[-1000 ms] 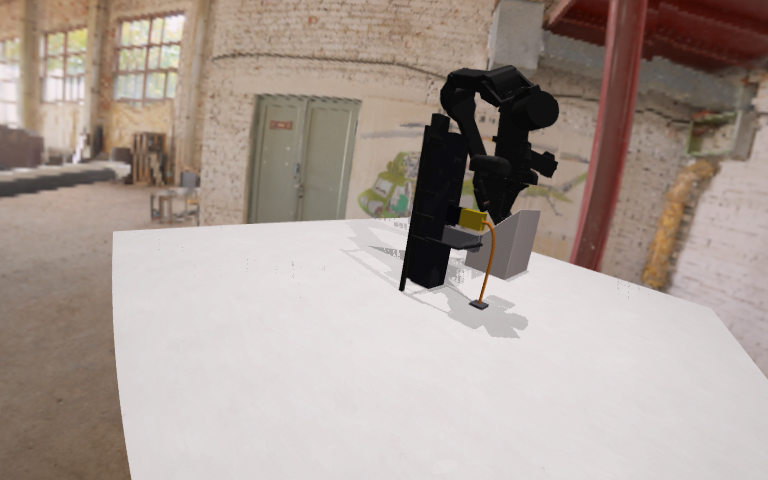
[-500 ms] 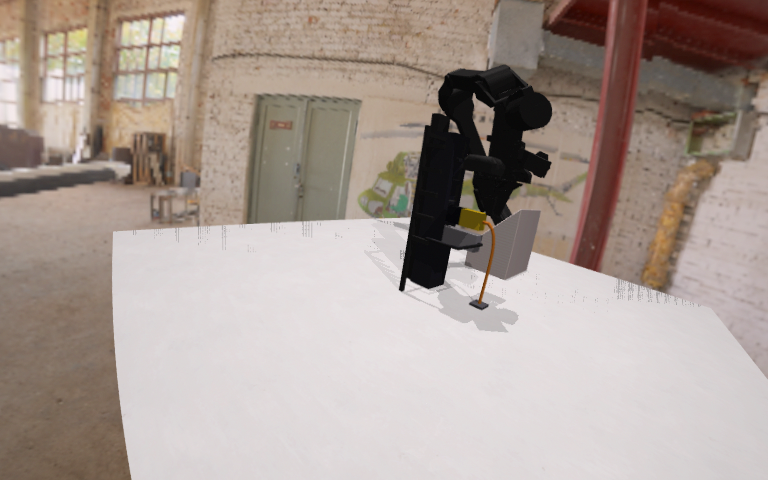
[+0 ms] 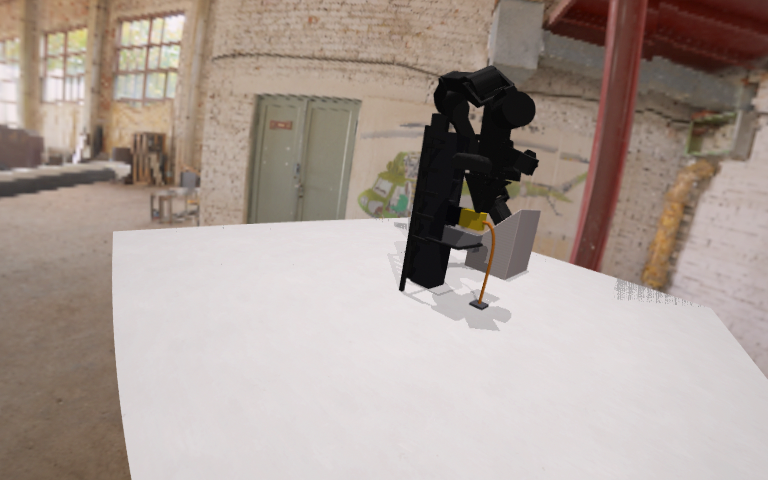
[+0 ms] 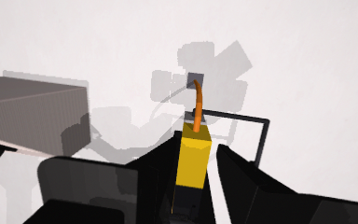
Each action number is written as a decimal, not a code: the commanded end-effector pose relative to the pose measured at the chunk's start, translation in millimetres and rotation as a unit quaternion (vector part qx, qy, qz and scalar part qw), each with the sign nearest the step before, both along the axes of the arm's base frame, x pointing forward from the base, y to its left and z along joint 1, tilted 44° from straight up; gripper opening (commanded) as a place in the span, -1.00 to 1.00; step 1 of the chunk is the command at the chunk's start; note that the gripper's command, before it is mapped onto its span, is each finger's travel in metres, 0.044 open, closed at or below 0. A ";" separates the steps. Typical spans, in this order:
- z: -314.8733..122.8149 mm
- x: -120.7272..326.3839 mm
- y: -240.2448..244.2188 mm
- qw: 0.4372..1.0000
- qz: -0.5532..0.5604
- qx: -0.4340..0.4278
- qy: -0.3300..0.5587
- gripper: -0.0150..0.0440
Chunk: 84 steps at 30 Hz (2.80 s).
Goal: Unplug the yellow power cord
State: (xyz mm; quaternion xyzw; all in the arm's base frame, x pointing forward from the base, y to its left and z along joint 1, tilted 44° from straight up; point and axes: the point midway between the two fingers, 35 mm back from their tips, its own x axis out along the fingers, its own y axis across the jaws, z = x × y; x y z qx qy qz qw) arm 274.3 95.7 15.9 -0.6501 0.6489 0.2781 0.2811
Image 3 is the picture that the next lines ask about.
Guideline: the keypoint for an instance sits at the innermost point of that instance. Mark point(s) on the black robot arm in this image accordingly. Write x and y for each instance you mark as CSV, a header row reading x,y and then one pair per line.
x,y
505,108

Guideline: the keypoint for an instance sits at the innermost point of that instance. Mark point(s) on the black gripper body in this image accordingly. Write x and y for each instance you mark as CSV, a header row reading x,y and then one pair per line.
x,y
485,162

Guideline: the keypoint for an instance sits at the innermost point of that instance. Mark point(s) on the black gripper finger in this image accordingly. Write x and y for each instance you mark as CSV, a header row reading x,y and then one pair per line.
x,y
478,186
492,193

